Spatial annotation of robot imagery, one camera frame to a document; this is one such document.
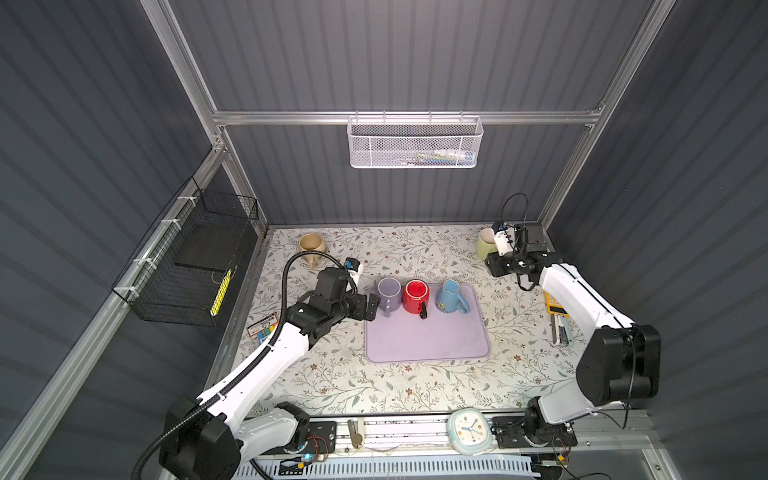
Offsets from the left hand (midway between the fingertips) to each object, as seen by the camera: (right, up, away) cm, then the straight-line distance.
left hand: (364, 294), depth 81 cm
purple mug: (+7, 0, +11) cm, 13 cm away
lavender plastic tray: (+12, -15, +11) cm, 22 cm away
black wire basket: (-43, +7, -8) cm, 45 cm away
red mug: (+15, -2, +10) cm, 18 cm away
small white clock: (+26, -32, -8) cm, 43 cm away
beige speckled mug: (-22, +15, +29) cm, 39 cm away
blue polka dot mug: (+25, -3, +10) cm, 27 cm away
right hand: (+40, +9, +8) cm, 42 cm away
